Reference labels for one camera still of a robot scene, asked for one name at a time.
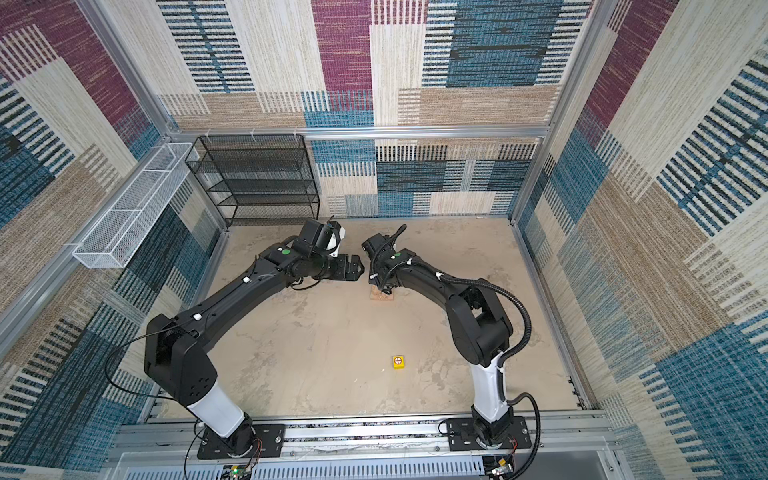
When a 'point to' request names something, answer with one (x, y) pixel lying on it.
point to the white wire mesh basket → (113, 242)
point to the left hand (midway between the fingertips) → (352, 264)
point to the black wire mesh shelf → (257, 179)
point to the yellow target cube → (398, 362)
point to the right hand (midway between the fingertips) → (383, 278)
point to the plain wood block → (377, 294)
